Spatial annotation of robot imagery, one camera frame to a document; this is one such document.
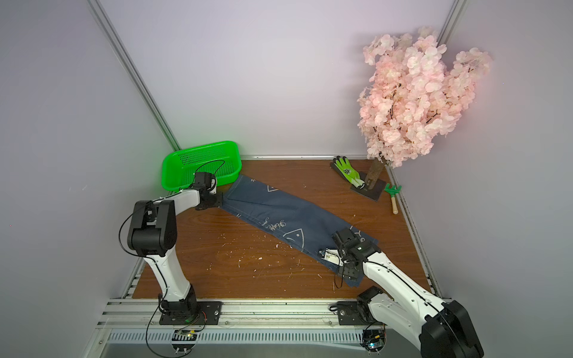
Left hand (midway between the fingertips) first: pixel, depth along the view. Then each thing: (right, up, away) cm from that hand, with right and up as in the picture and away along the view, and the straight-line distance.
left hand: (220, 197), depth 103 cm
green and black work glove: (+61, +16, +14) cm, 65 cm away
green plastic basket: (-3, +19, +11) cm, 22 cm away
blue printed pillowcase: (+37, -10, -8) cm, 39 cm away
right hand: (+57, -19, -20) cm, 63 cm away
